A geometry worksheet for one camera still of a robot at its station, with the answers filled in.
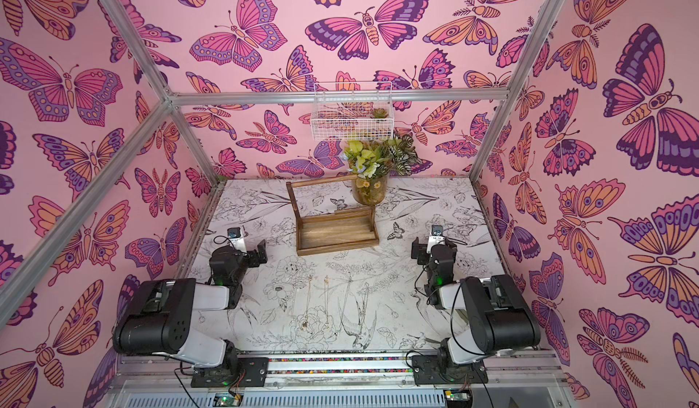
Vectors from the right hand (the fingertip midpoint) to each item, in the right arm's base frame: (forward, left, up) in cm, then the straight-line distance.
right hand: (435, 238), depth 92 cm
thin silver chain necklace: (-31, +25, -8) cm, 40 cm away
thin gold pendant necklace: (-18, +36, -7) cm, 41 cm away
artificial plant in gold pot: (+27, +21, +11) cm, 36 cm away
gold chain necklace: (-26, +42, -8) cm, 50 cm away
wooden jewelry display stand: (+8, +32, -7) cm, 33 cm away
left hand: (-1, +63, -1) cm, 63 cm away
